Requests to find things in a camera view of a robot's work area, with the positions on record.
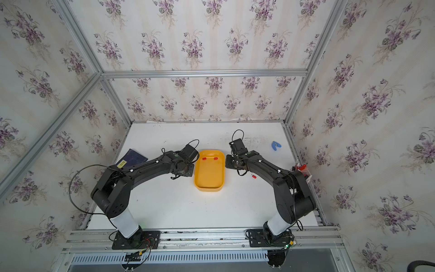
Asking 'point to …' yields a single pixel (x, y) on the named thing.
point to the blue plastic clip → (274, 144)
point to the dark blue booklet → (131, 157)
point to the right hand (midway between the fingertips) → (230, 163)
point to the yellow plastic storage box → (209, 170)
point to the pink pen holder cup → (303, 169)
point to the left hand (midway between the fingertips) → (189, 172)
